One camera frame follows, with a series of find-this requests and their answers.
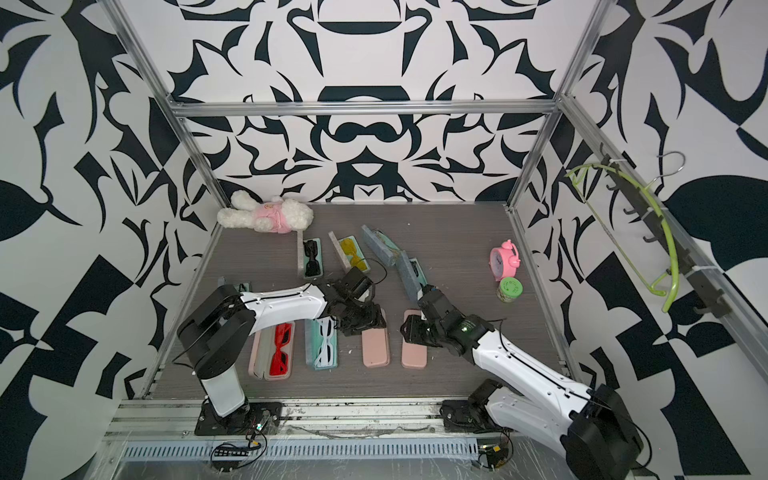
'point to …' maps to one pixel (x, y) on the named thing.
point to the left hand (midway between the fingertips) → (379, 323)
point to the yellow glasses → (349, 248)
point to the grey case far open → (393, 253)
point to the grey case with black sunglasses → (303, 258)
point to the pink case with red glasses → (272, 352)
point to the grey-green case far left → (243, 286)
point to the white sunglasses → (325, 350)
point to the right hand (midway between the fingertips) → (403, 326)
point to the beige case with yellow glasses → (343, 257)
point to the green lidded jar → (509, 289)
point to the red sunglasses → (280, 361)
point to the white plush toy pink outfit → (278, 215)
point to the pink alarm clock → (503, 261)
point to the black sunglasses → (312, 267)
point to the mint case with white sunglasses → (321, 342)
